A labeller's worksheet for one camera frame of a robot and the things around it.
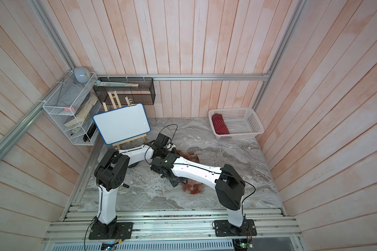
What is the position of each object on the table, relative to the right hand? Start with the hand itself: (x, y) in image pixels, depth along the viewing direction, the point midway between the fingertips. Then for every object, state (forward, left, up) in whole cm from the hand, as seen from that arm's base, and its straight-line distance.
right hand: (182, 176), depth 82 cm
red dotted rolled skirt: (+42, -25, -4) cm, 49 cm away
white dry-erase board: (+26, +35, +14) cm, 46 cm away
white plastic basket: (+49, -45, -9) cm, 67 cm away
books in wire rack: (+24, +52, +25) cm, 63 cm away
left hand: (+12, 0, -4) cm, 12 cm away
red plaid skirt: (-4, -5, -3) cm, 7 cm away
